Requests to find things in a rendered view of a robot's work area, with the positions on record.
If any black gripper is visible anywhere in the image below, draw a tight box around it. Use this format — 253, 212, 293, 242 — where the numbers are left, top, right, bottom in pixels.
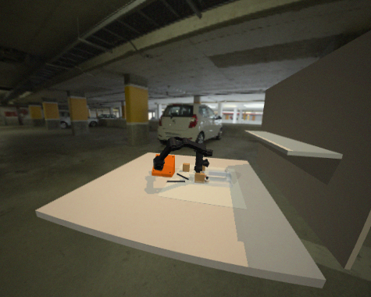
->
194, 157, 203, 173

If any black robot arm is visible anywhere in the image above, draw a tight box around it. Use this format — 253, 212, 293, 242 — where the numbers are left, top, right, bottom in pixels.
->
153, 137, 213, 171

